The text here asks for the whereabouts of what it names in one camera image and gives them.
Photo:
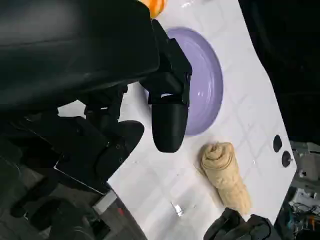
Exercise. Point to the grey workshop machine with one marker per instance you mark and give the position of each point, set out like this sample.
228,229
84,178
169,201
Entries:
308,162

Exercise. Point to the beige towel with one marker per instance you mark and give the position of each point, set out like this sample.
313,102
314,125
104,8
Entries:
222,170

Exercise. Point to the orange and white bread roll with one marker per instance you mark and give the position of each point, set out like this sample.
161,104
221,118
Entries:
156,6

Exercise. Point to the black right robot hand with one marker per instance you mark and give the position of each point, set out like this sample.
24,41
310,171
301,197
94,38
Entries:
240,225

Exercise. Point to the black robot body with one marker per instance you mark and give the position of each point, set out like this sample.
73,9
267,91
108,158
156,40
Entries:
50,212

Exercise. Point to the lilac plate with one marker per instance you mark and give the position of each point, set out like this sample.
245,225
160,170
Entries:
202,82

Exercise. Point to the round black table grommet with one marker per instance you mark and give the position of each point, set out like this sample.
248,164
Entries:
277,143

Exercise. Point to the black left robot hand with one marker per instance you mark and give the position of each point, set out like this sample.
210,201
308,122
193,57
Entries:
75,50

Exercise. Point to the black knob with stem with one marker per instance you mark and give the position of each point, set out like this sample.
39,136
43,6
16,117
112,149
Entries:
286,158

